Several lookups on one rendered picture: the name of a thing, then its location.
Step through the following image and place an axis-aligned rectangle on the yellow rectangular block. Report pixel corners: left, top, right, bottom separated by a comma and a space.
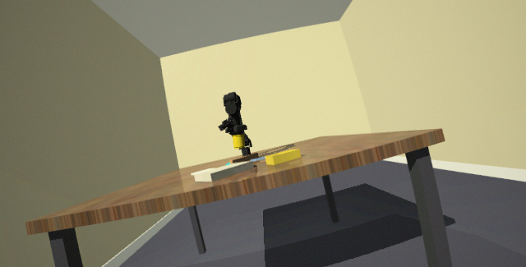
265, 150, 302, 165

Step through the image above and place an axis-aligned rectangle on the tan rectangular bar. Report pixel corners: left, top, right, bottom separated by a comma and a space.
229, 153, 259, 163

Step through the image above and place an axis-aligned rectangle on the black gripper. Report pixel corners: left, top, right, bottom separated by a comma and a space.
225, 116, 247, 136

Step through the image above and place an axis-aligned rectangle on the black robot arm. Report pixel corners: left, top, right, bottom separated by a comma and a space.
218, 92, 252, 157

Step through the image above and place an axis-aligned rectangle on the yellow cup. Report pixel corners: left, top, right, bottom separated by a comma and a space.
232, 135, 245, 149

